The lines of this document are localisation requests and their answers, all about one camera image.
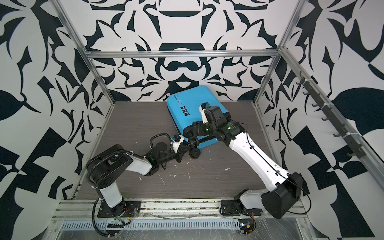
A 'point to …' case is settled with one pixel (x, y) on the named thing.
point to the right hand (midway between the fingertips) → (199, 124)
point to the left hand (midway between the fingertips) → (191, 144)
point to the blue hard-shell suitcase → (185, 106)
